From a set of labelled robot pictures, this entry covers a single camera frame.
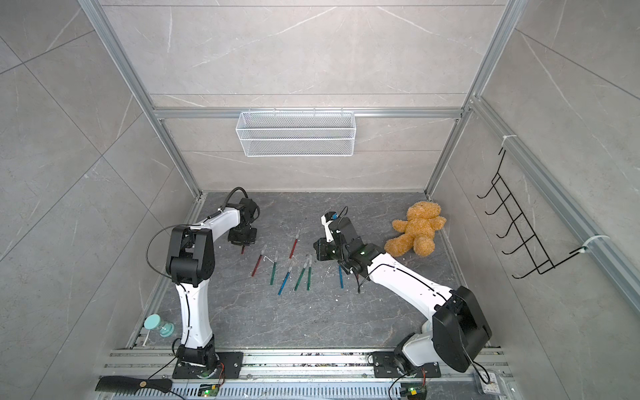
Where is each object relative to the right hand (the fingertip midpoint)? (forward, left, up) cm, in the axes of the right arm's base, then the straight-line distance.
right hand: (317, 245), depth 81 cm
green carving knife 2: (-2, +7, -17) cm, 18 cm away
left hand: (+13, +30, -16) cm, 36 cm away
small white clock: (-38, -49, -16) cm, 64 cm away
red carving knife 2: (+1, +24, -17) cm, 30 cm away
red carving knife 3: (+11, +10, -17) cm, 22 cm away
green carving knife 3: (-7, +4, -17) cm, 19 cm away
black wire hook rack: (-10, -56, +14) cm, 59 cm away
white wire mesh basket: (+46, +8, +13) cm, 48 cm away
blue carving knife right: (-2, -8, -16) cm, 18 cm away
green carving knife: (-1, +18, -17) cm, 24 cm away
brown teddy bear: (+17, -43, -9) cm, 47 cm away
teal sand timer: (-21, +50, -7) cm, 54 cm away
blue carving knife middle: (-3, +12, -17) cm, 21 cm away
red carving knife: (+10, +32, -17) cm, 37 cm away
